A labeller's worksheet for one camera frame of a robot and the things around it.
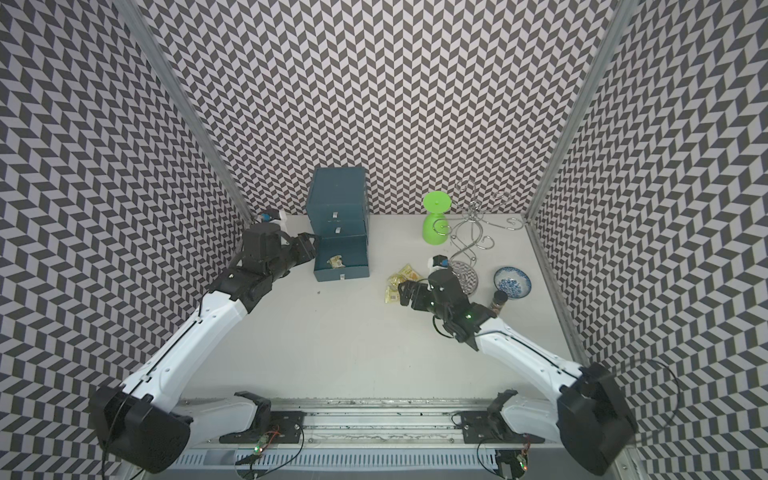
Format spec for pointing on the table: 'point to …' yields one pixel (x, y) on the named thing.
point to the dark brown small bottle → (499, 299)
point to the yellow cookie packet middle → (394, 280)
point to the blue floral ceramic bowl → (513, 281)
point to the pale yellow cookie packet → (336, 262)
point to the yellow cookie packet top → (409, 273)
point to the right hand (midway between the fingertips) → (412, 294)
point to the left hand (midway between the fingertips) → (310, 242)
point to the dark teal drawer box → (337, 207)
